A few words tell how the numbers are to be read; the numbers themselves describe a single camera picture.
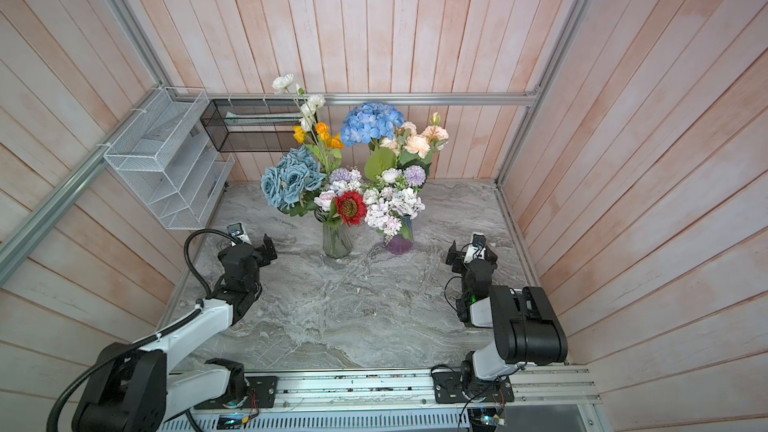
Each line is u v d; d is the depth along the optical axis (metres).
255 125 1.04
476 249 0.77
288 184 0.69
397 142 0.80
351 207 0.76
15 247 0.51
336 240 0.95
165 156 0.70
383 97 1.01
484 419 0.71
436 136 0.79
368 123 0.70
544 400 0.73
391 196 0.76
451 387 0.73
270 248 0.81
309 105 0.80
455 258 0.83
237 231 0.73
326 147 0.80
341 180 0.79
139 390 0.41
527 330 0.45
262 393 0.73
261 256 0.70
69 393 0.37
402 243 0.97
